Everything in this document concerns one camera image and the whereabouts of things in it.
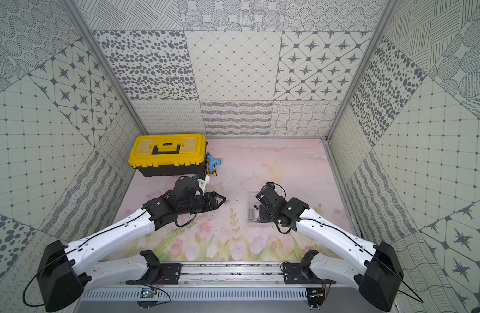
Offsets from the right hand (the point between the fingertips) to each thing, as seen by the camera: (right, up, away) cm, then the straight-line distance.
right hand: (267, 213), depth 79 cm
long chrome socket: (-7, -3, +9) cm, 11 cm away
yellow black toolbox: (-45, +24, +11) cm, 53 cm away
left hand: (-17, +8, -5) cm, 20 cm away
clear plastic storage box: (-6, +3, +9) cm, 12 cm away
